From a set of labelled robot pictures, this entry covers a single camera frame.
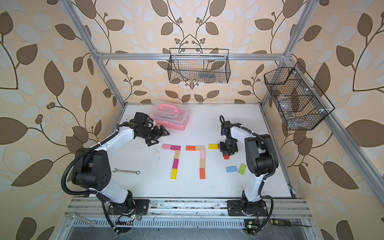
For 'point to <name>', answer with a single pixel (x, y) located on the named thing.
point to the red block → (226, 157)
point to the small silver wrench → (137, 172)
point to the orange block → (189, 148)
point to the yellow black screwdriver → (285, 222)
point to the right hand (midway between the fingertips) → (226, 154)
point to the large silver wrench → (91, 223)
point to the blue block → (231, 169)
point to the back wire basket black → (199, 65)
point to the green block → (242, 169)
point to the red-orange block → (202, 173)
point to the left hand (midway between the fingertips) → (162, 135)
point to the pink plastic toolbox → (170, 114)
